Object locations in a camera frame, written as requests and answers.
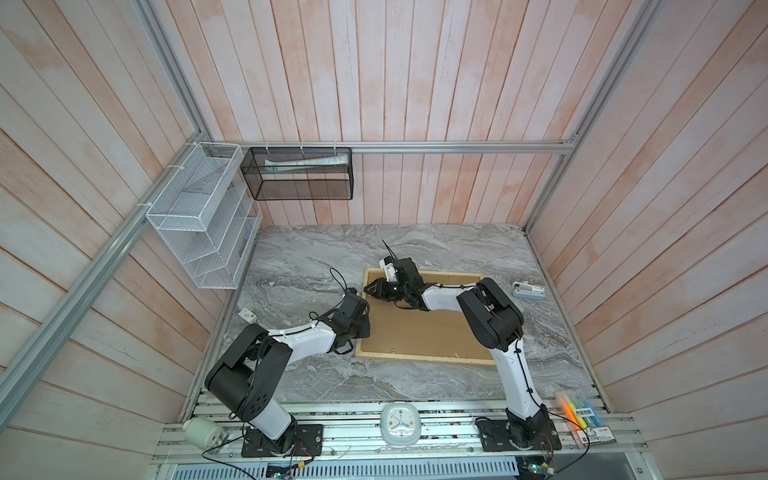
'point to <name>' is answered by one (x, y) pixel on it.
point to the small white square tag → (248, 315)
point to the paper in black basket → (285, 166)
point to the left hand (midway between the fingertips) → (364, 329)
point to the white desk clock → (400, 423)
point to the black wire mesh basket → (300, 173)
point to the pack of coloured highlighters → (578, 409)
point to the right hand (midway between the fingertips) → (365, 290)
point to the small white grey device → (522, 290)
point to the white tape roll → (204, 433)
